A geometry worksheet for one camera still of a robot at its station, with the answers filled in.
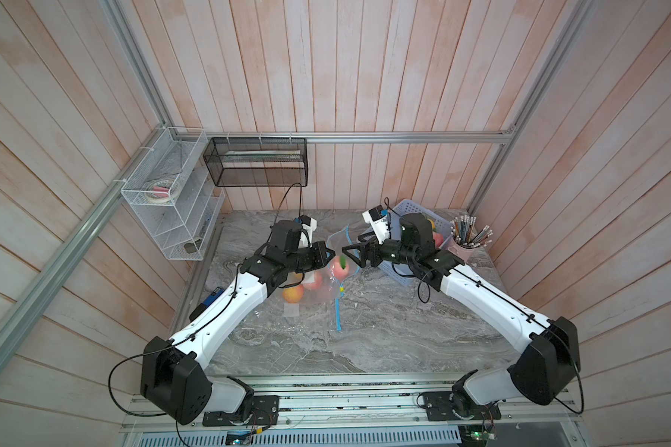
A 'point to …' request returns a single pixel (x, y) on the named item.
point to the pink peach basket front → (341, 266)
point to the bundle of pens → (461, 229)
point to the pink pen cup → (464, 253)
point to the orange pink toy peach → (294, 294)
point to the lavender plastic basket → (397, 212)
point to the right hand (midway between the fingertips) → (351, 242)
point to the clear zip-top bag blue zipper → (326, 285)
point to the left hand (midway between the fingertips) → (335, 257)
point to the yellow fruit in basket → (432, 223)
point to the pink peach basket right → (438, 238)
